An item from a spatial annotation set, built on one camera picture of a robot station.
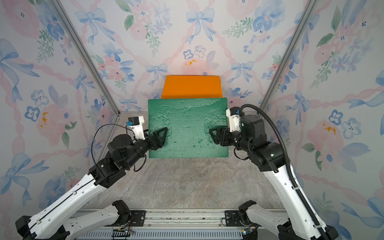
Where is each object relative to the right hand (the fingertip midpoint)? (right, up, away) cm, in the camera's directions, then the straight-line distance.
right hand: (216, 129), depth 64 cm
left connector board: (-45, -51, +10) cm, 69 cm away
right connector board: (+15, -50, +9) cm, 53 cm away
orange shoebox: (-11, +25, +23) cm, 35 cm away
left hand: (-22, 0, -1) cm, 22 cm away
